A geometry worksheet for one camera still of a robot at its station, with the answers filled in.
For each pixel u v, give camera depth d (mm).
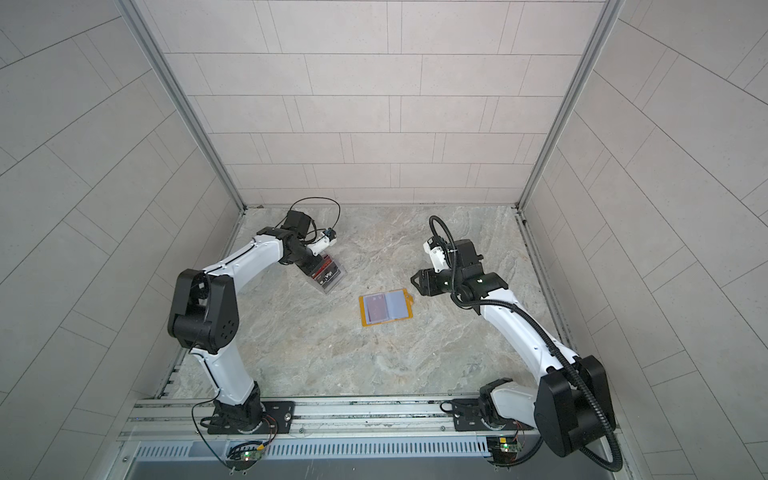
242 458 651
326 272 931
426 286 708
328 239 845
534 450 665
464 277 610
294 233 709
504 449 678
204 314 481
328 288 936
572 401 386
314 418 723
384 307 892
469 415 712
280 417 706
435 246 720
